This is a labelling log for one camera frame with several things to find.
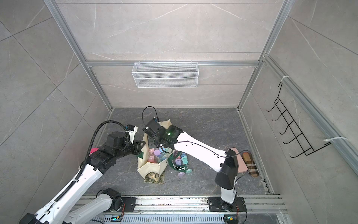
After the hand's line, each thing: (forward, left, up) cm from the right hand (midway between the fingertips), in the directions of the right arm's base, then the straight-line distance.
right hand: (154, 141), depth 74 cm
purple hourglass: (+1, +1, -15) cm, 15 cm away
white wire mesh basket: (+51, -3, +9) cm, 52 cm away
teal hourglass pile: (-1, -16, -19) cm, 25 cm away
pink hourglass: (-3, +4, -14) cm, 15 cm away
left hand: (0, +4, 0) cm, 4 cm away
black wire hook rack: (-8, -71, +9) cm, 72 cm away
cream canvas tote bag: (-14, +4, 0) cm, 14 cm away
